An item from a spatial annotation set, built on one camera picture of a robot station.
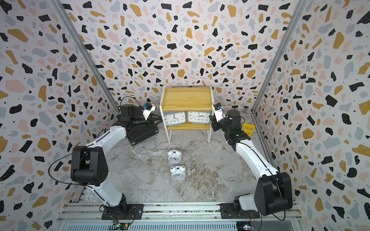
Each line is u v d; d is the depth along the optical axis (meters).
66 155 0.61
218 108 0.69
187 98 0.82
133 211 0.74
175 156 0.86
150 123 0.78
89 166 0.47
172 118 0.88
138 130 0.82
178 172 0.80
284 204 0.42
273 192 0.41
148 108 0.75
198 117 0.88
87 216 0.73
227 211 0.73
